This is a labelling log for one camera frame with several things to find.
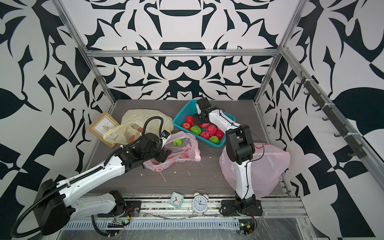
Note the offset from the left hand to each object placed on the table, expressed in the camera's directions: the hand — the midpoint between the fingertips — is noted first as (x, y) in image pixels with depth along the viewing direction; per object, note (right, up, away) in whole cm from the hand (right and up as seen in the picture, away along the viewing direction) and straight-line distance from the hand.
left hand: (164, 144), depth 81 cm
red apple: (+27, +6, +16) cm, 32 cm away
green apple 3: (+6, -1, +12) cm, 13 cm away
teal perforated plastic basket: (+14, +19, +28) cm, 36 cm away
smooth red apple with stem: (+11, +9, +18) cm, 23 cm away
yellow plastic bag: (-25, +9, +21) cm, 34 cm away
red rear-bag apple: (+23, +9, +19) cm, 31 cm away
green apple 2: (+28, +1, +11) cm, 31 cm away
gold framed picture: (-39, +10, +9) cm, 41 cm away
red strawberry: (+13, +12, +21) cm, 28 cm away
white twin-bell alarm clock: (+19, -27, -8) cm, 34 cm away
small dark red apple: (+33, +3, +16) cm, 36 cm away
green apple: (+17, +7, +13) cm, 23 cm away
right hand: (+18, +15, +19) cm, 30 cm away
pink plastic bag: (+12, -6, +8) cm, 16 cm away
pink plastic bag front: (+52, -8, -8) cm, 53 cm away
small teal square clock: (+7, -27, -5) cm, 28 cm away
